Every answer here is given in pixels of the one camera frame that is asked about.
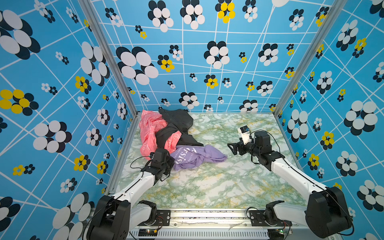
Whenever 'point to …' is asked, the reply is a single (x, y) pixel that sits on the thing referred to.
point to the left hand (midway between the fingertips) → (176, 158)
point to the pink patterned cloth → (150, 122)
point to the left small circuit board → (147, 232)
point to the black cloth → (177, 120)
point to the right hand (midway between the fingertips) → (236, 141)
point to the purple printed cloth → (190, 156)
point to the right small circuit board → (276, 234)
